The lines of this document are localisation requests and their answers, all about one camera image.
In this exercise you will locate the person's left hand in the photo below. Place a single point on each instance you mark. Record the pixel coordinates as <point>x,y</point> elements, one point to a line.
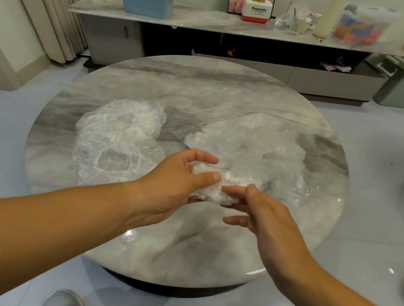
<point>172,188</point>

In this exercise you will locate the person's right hand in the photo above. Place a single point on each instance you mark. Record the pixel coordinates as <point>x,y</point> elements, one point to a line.
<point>273,229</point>

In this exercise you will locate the clear plastic cap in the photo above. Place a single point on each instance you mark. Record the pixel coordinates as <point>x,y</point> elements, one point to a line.
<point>216,189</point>

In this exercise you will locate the pile of clear plastic caps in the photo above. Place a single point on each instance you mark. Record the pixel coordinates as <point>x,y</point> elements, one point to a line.
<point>115,140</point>

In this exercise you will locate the clear plastic bag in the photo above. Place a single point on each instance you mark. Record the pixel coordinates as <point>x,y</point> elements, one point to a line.
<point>321,136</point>

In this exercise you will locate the person's left forearm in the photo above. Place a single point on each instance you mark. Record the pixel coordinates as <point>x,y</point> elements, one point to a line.
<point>29,244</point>

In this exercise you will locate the black table base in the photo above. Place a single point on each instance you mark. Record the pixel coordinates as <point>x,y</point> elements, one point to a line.
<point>163,287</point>

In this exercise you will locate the grey sneaker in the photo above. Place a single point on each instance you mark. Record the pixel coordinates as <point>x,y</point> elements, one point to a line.
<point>64,303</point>

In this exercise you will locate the long grey low cabinet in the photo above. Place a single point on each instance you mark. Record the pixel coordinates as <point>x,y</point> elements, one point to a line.
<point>110,37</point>

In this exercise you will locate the red and white box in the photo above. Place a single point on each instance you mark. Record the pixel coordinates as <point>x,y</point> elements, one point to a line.
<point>257,11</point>

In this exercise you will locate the crumpled clear wrapper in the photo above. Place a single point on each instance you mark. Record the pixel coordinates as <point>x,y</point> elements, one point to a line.
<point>288,16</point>

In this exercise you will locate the small white cup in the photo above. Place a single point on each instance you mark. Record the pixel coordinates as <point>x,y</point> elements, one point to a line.
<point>303,24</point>

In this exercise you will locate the cream paper roll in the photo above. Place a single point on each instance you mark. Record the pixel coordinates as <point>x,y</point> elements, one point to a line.
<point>330,17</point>

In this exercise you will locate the clear container colourful contents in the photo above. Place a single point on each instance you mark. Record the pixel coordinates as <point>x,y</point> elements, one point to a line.
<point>364,26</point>

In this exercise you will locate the beige curtain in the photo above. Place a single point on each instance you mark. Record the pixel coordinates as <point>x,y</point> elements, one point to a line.
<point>44,3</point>

